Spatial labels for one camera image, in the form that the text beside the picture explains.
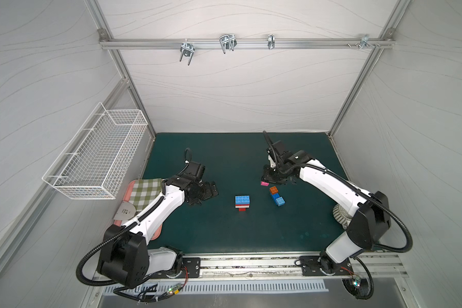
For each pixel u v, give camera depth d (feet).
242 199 2.71
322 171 1.73
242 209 2.88
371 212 1.43
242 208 2.82
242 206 2.78
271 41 2.57
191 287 2.30
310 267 2.41
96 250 1.23
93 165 2.22
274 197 2.99
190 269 2.42
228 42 2.51
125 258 1.31
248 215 2.93
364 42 2.51
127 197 3.03
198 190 2.35
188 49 2.61
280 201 2.90
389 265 2.50
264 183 2.65
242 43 2.63
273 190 3.03
